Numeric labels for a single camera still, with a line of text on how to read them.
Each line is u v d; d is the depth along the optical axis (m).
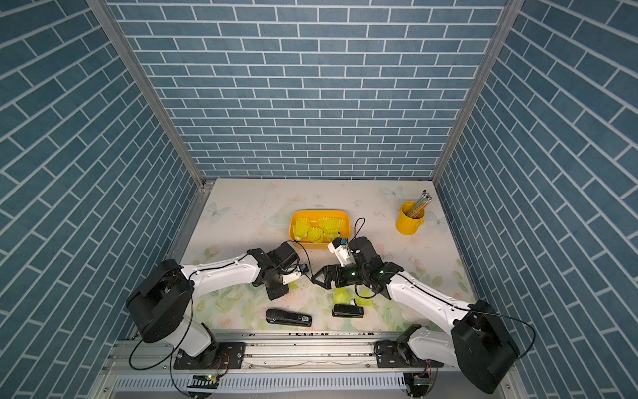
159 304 0.44
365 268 0.63
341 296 0.86
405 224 0.97
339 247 0.74
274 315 0.77
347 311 0.82
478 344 0.41
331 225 0.96
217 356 0.67
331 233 0.96
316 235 0.96
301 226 0.96
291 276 0.78
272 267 0.65
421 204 0.94
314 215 1.02
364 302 0.81
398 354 0.66
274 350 0.76
